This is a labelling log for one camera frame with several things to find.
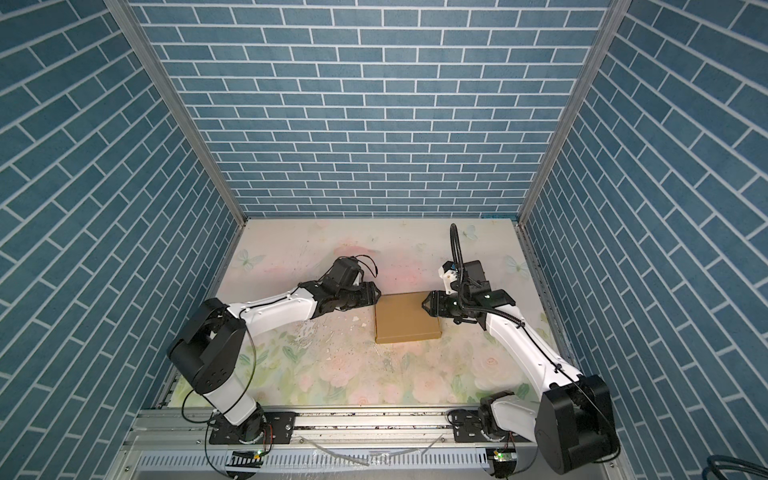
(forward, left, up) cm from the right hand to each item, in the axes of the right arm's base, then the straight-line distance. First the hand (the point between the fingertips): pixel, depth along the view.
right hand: (429, 300), depth 83 cm
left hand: (+4, +16, -5) cm, 17 cm away
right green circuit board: (-33, -20, -17) cm, 42 cm away
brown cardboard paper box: (+2, +8, -15) cm, 17 cm away
